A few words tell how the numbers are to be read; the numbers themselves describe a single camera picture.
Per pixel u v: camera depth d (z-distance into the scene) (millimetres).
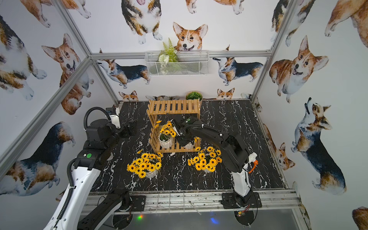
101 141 496
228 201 732
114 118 606
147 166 712
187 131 636
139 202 733
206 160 723
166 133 835
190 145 880
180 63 893
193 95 1095
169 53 818
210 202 749
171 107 806
